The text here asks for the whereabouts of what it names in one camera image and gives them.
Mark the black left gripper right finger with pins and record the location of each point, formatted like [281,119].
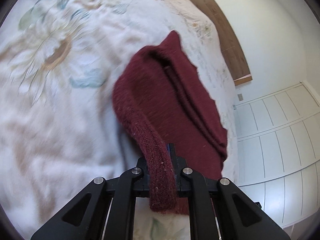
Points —
[218,209]

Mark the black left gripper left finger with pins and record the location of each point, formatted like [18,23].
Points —
[104,209]

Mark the dark red knitted garment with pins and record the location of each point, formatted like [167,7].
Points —
[159,100]

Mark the white panelled wardrobe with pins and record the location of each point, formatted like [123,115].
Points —
[278,150]

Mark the wooden bed headboard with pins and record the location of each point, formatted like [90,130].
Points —
[229,43]

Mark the white floral bed duvet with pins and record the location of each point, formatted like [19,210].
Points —
[59,62]

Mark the beige wall switch plate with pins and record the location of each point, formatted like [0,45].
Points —
[240,97]

